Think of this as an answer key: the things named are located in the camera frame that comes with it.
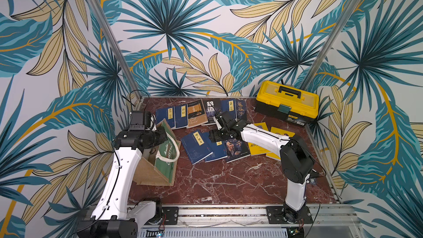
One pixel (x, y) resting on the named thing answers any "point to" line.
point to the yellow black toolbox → (294, 104)
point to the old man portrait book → (236, 149)
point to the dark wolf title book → (213, 107)
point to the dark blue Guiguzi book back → (241, 109)
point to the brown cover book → (196, 113)
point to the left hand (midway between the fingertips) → (164, 138)
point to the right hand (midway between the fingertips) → (215, 134)
